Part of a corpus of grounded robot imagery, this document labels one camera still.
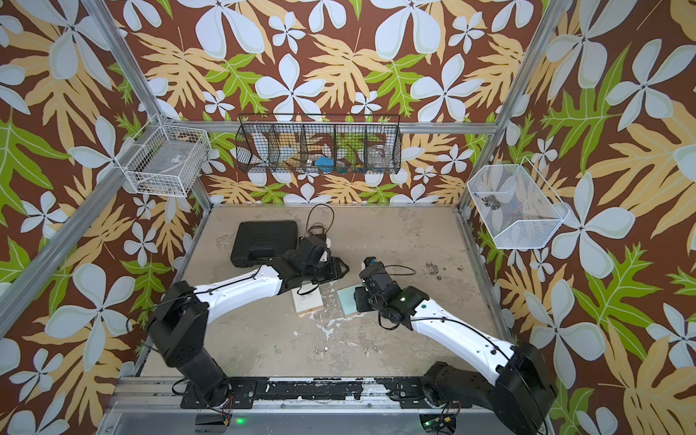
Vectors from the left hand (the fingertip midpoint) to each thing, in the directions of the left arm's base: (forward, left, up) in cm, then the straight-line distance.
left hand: (348, 267), depth 85 cm
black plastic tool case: (+19, +37, -12) cm, 43 cm away
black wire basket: (+42, 0, +17) cm, 45 cm away
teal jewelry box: (-7, 0, -11) cm, 13 cm away
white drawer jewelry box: (-7, +13, -10) cm, 18 cm away
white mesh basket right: (+14, -52, +14) cm, 56 cm away
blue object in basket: (+33, +8, +15) cm, 37 cm away
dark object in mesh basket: (+17, -46, +13) cm, 51 cm away
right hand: (-8, -2, -2) cm, 9 cm away
